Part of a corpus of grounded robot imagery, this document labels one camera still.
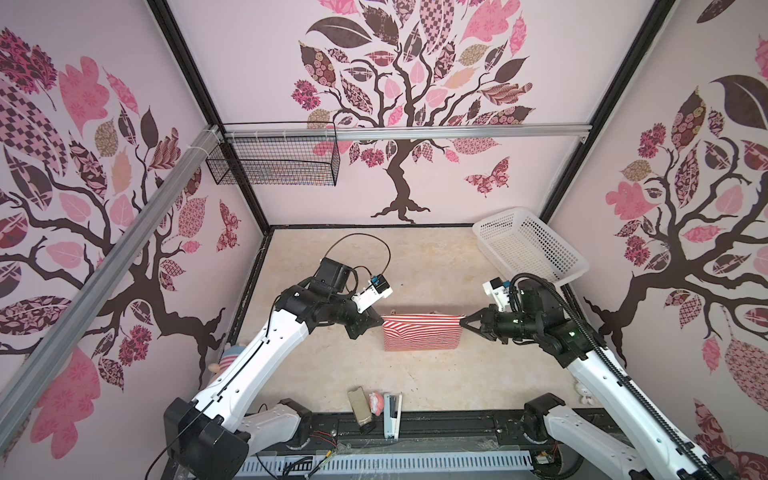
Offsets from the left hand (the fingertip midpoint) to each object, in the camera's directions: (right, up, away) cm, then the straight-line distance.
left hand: (375, 324), depth 73 cm
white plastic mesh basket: (+53, +22, +41) cm, 71 cm away
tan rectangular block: (-4, -21, +2) cm, 22 cm away
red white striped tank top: (+12, -2, 0) cm, 12 cm away
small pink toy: (0, -21, +2) cm, 21 cm away
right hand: (+22, +2, -2) cm, 22 cm away
